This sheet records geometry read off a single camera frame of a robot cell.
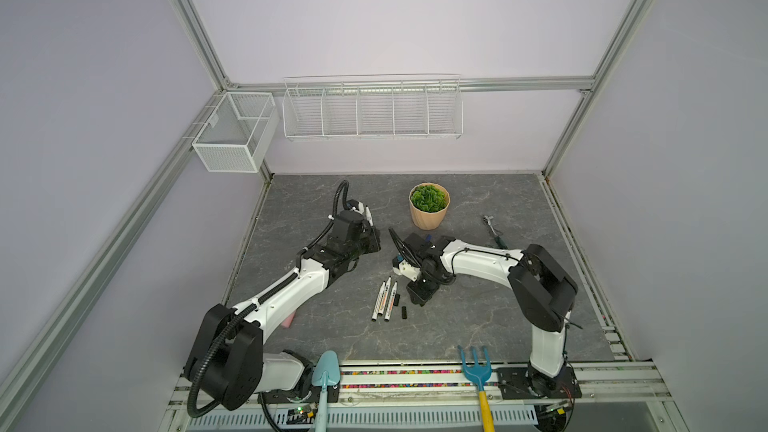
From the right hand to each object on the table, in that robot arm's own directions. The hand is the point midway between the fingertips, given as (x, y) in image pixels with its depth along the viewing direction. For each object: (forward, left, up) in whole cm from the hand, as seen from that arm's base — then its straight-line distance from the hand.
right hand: (418, 298), depth 89 cm
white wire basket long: (+57, +15, +29) cm, 65 cm away
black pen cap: (-1, +7, 0) cm, 7 cm away
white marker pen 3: (-3, +8, 0) cm, 9 cm away
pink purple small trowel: (-8, +37, +1) cm, 38 cm away
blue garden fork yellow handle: (-20, -15, +1) cm, 25 cm away
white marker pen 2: (0, +10, 0) cm, 10 cm away
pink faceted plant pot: (+24, -3, +7) cm, 25 cm away
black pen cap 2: (-5, +4, +1) cm, 6 cm away
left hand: (+12, +11, +16) cm, 23 cm away
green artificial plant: (+28, -4, +13) cm, 31 cm away
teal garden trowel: (-20, +24, +3) cm, 32 cm away
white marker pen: (-2, +12, +1) cm, 12 cm away
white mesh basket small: (+48, +61, +26) cm, 81 cm away
